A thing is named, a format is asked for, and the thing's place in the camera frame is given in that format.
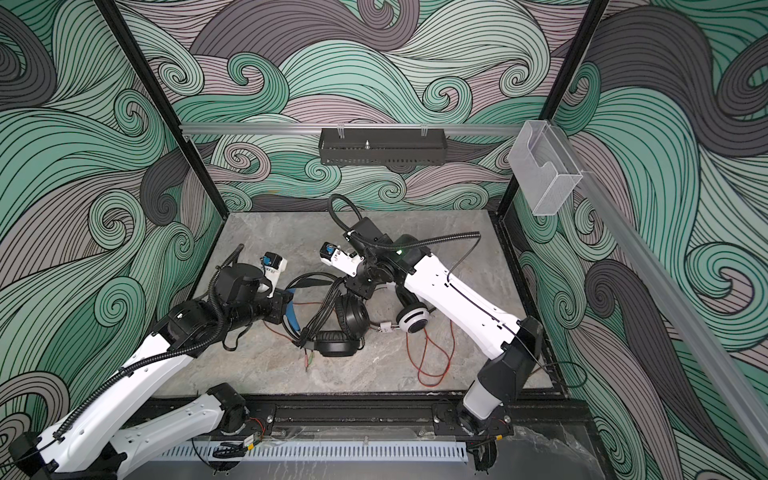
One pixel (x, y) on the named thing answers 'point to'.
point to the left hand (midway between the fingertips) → (293, 293)
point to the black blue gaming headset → (321, 315)
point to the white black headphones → (413, 316)
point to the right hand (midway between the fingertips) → (354, 277)
